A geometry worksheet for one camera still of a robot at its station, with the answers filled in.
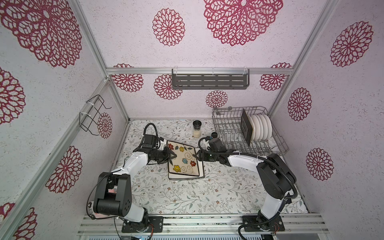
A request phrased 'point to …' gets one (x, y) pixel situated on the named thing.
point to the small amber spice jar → (214, 134)
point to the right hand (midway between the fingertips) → (198, 153)
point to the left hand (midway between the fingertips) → (175, 158)
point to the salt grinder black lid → (197, 125)
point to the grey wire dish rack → (227, 122)
